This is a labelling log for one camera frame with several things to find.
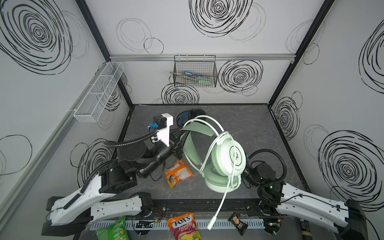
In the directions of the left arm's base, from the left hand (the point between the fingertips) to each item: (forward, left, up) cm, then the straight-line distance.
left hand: (189, 129), depth 48 cm
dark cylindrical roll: (-23, -52, -43) cm, 71 cm away
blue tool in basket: (+51, +4, -13) cm, 53 cm away
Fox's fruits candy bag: (-24, +2, -42) cm, 49 cm away
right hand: (+3, -13, -20) cm, 24 cm away
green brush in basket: (+44, -3, -14) cm, 46 cm away
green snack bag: (-26, +31, -41) cm, 58 cm away
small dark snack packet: (-23, -24, -45) cm, 56 cm away
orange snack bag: (0, +8, -42) cm, 42 cm away
